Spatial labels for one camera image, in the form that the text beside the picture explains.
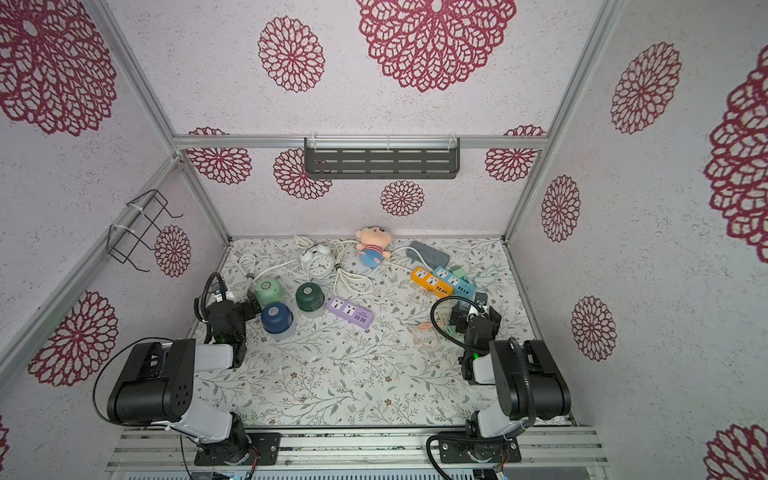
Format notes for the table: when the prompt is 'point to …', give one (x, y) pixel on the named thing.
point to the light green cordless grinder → (269, 291)
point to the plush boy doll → (374, 242)
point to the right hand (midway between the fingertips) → (476, 302)
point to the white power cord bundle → (343, 279)
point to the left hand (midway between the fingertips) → (237, 296)
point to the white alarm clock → (319, 263)
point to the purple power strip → (350, 312)
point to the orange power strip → (430, 283)
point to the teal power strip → (461, 286)
